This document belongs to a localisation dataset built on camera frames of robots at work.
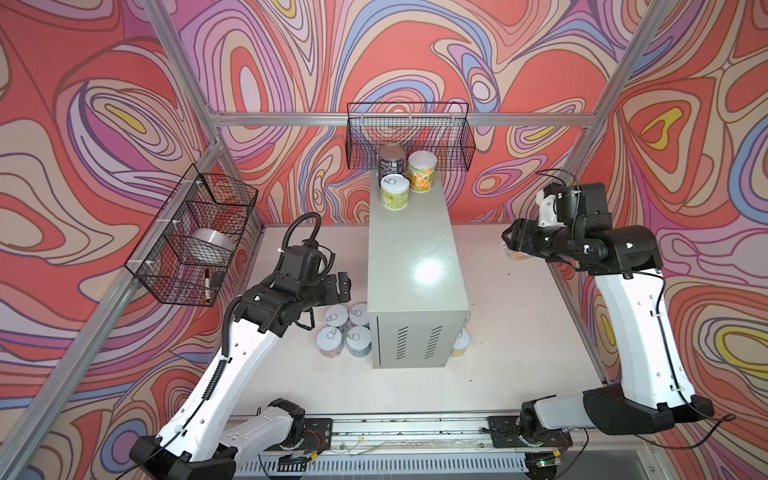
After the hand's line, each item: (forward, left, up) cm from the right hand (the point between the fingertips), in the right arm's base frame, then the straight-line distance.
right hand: (519, 243), depth 66 cm
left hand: (-2, +42, -10) cm, 43 cm away
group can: (-1, +5, -35) cm, 36 cm away
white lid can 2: (-8, +47, -31) cm, 57 cm away
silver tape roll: (+7, +73, -4) cm, 74 cm away
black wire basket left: (+4, +77, -3) cm, 77 cm away
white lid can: (0, +45, -30) cm, 54 cm away
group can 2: (-11, +10, -30) cm, 33 cm away
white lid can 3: (-8, +39, -31) cm, 50 cm away
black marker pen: (-2, +74, -10) cm, 75 cm away
